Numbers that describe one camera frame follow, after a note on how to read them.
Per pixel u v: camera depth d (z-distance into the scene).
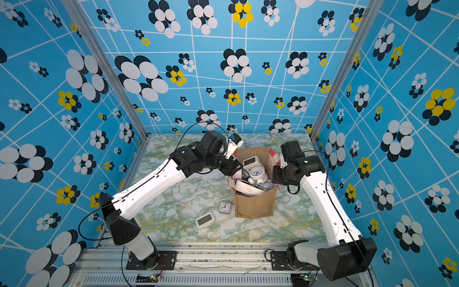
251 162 0.87
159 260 0.72
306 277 0.70
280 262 0.72
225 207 0.87
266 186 0.82
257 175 0.80
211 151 0.54
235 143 0.62
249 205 0.73
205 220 0.83
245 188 0.77
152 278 0.70
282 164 0.67
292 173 0.52
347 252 0.37
